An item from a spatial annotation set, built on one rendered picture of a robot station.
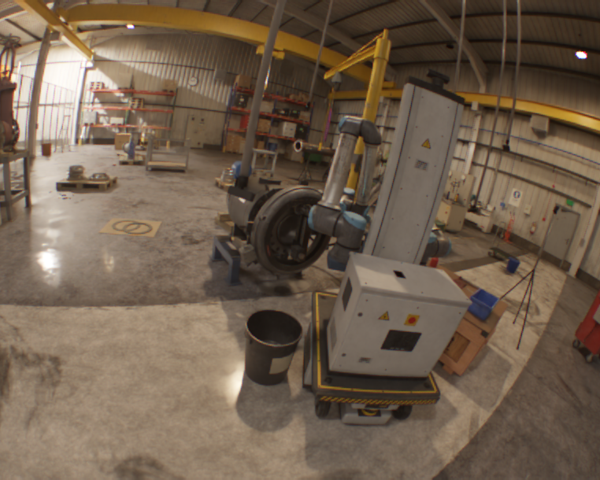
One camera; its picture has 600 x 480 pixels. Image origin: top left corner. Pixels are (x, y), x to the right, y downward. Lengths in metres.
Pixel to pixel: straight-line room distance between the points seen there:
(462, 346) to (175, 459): 1.94
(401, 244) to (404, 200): 0.24
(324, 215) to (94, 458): 1.78
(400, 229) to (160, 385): 1.57
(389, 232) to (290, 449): 1.23
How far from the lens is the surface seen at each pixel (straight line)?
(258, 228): 1.91
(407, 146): 1.39
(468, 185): 8.11
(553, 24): 11.08
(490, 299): 2.39
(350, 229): 1.50
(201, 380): 1.63
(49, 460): 1.57
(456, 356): 2.20
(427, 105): 1.46
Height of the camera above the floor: 1.29
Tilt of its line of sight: 20 degrees down
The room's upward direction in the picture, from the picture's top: 12 degrees clockwise
